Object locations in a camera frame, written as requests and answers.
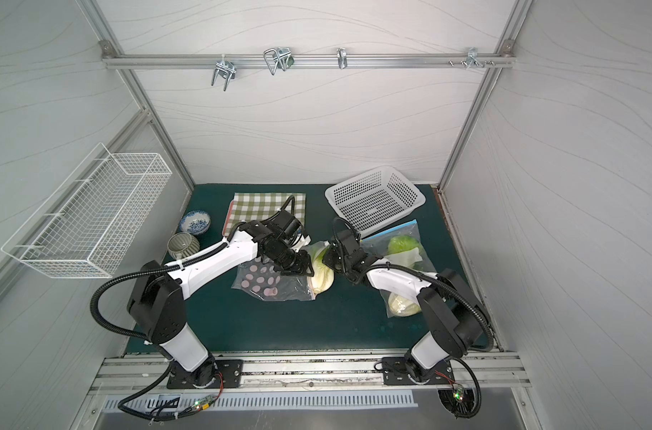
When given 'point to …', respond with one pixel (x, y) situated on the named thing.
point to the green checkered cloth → (258, 206)
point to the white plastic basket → (373, 201)
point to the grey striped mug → (182, 245)
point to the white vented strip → (205, 402)
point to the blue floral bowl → (194, 221)
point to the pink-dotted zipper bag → (260, 278)
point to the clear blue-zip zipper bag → (378, 245)
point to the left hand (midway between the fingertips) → (310, 275)
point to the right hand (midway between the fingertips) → (322, 254)
